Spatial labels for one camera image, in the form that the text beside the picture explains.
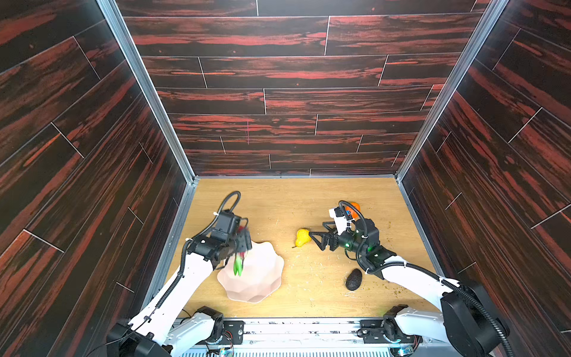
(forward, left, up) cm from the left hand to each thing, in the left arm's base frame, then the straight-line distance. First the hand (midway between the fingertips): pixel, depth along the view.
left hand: (242, 240), depth 81 cm
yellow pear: (+6, -23, -8) cm, 25 cm away
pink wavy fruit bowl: (-8, -7, -12) cm, 16 cm away
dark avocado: (-10, -42, -11) cm, 44 cm away
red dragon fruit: (-8, 0, +1) cm, 8 cm away
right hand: (+6, -29, +2) cm, 30 cm away
